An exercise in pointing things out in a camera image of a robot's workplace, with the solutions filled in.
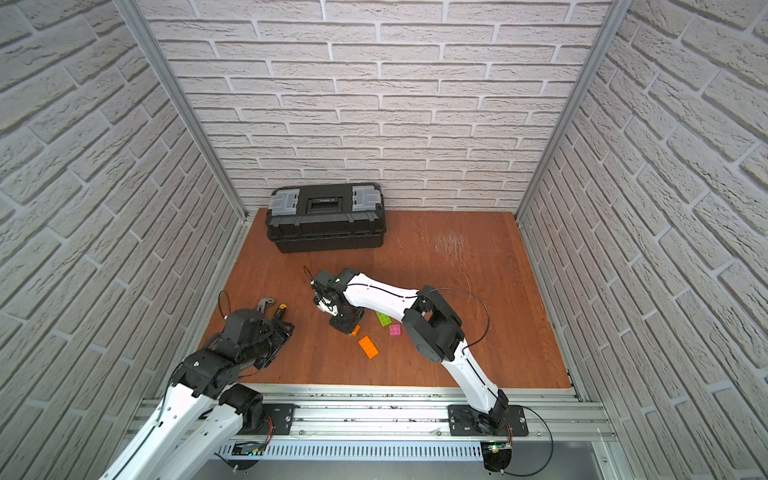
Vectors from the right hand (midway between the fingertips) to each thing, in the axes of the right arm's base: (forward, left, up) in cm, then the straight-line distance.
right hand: (355, 322), depth 89 cm
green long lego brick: (+1, -9, -2) cm, 9 cm away
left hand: (-5, +15, +11) cm, 19 cm away
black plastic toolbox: (+31, +9, +15) cm, 36 cm away
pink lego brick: (-3, -12, 0) cm, 13 cm away
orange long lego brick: (-4, 0, +4) cm, 6 cm away
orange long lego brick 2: (-7, -4, -1) cm, 8 cm away
